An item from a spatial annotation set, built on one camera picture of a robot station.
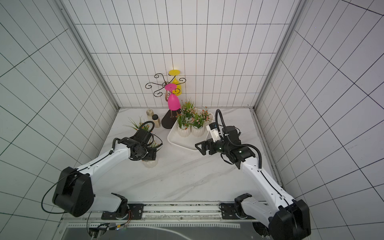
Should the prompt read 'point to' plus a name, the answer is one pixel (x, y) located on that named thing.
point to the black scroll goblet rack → (169, 117)
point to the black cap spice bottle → (156, 120)
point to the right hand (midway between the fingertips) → (203, 139)
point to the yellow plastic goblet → (178, 91)
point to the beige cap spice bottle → (149, 112)
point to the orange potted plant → (137, 124)
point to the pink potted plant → (200, 120)
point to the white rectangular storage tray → (188, 142)
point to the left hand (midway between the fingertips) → (147, 158)
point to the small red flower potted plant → (208, 116)
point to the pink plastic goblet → (173, 100)
